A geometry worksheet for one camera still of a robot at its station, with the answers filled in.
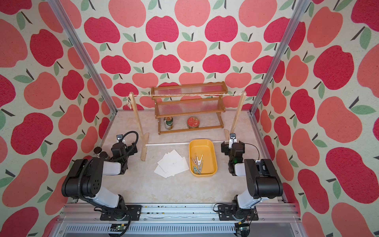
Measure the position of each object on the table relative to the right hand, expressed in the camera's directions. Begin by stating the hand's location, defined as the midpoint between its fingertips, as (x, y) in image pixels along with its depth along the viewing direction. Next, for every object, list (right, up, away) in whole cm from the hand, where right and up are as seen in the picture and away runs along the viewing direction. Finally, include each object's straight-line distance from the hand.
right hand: (234, 144), depth 94 cm
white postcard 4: (-47, -16, -5) cm, 50 cm away
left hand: (-70, 0, +1) cm, 70 cm away
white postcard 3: (-40, -17, -6) cm, 44 cm away
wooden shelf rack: (-29, +27, +30) cm, 50 cm away
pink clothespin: (-25, -7, +2) cm, 26 cm away
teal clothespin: (-26, -14, -6) cm, 30 cm away
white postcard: (-42, -11, 0) cm, 43 cm away
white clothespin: (-23, -10, -3) cm, 25 cm away
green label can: (-44, +14, +7) cm, 46 cm away
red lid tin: (-26, +14, +14) cm, 33 cm away
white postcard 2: (-35, -14, -3) cm, 38 cm away
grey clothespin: (-25, -10, -2) cm, 27 cm away
